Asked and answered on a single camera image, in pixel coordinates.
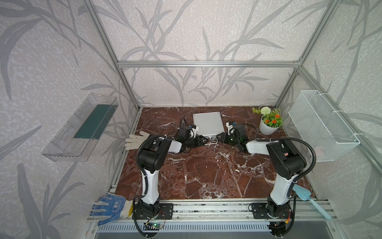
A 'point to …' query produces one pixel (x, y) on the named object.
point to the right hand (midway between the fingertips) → (218, 135)
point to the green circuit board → (154, 226)
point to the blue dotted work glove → (112, 209)
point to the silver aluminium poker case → (209, 124)
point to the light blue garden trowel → (305, 194)
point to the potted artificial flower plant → (271, 120)
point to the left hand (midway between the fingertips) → (206, 142)
